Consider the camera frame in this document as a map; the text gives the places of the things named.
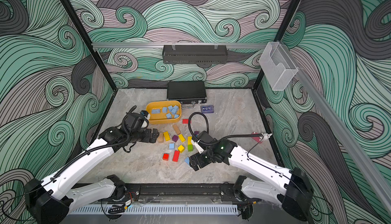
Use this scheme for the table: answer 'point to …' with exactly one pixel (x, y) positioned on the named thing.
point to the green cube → (190, 147)
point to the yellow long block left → (166, 136)
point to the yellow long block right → (189, 140)
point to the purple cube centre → (175, 138)
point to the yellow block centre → (182, 138)
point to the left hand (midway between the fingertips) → (151, 131)
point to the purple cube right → (196, 132)
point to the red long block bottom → (175, 156)
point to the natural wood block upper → (176, 129)
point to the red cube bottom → (166, 157)
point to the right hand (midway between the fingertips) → (196, 162)
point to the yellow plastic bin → (159, 118)
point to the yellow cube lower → (180, 148)
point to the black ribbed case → (188, 93)
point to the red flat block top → (185, 121)
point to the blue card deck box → (208, 109)
